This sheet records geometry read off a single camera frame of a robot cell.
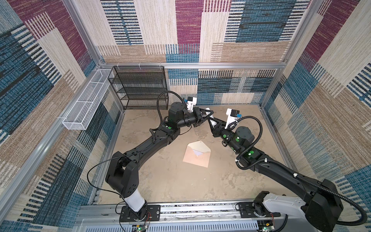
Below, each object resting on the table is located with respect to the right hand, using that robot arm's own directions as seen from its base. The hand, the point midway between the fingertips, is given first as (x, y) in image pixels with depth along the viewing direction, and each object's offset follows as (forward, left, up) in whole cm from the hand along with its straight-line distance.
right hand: (208, 120), depth 71 cm
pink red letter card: (-1, +4, -31) cm, 32 cm away
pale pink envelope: (-4, +9, -32) cm, 33 cm away
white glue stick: (-2, -2, +1) cm, 3 cm away
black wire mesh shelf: (+44, +45, -12) cm, 64 cm away
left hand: (+2, -3, +4) cm, 6 cm away
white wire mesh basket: (+18, +77, -12) cm, 81 cm away
